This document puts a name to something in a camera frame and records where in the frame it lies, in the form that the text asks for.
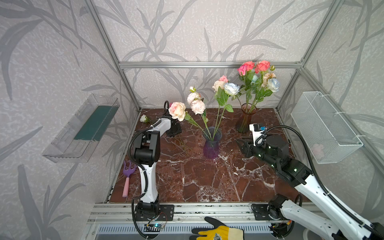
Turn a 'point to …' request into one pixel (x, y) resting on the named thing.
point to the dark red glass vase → (247, 109)
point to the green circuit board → (152, 227)
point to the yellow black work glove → (220, 231)
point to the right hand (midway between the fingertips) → (239, 134)
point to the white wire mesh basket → (328, 137)
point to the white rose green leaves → (144, 119)
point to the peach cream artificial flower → (267, 76)
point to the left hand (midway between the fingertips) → (179, 126)
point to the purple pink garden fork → (128, 170)
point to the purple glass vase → (212, 135)
